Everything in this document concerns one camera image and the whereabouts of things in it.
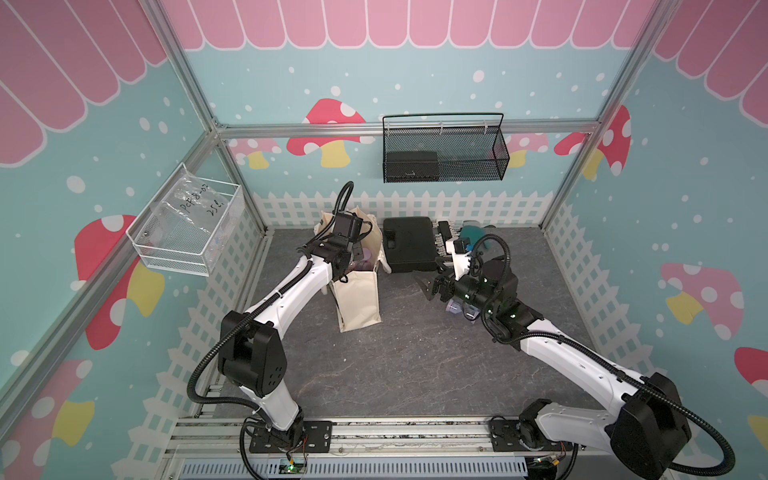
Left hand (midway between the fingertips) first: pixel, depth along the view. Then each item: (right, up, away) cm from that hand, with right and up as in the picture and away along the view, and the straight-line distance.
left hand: (348, 250), depth 88 cm
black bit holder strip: (+34, +7, +29) cm, 45 cm away
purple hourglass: (+33, -18, +6) cm, 38 cm away
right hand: (+21, -4, -14) cm, 26 cm away
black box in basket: (+20, +25, 0) cm, 32 cm away
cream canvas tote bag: (+3, -12, -8) cm, 15 cm away
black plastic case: (+19, +2, +18) cm, 26 cm away
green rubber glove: (+45, +7, +31) cm, 55 cm away
